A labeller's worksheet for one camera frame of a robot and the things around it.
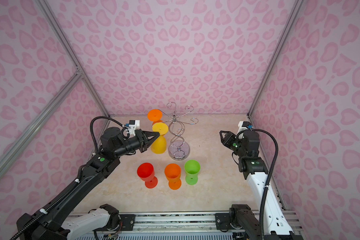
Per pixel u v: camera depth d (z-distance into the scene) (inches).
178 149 38.5
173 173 29.7
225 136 29.5
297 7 27.3
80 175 18.6
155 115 29.6
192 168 32.3
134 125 25.7
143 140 23.7
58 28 29.5
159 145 29.3
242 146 23.9
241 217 23.1
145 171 30.1
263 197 17.0
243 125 26.1
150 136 26.1
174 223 29.5
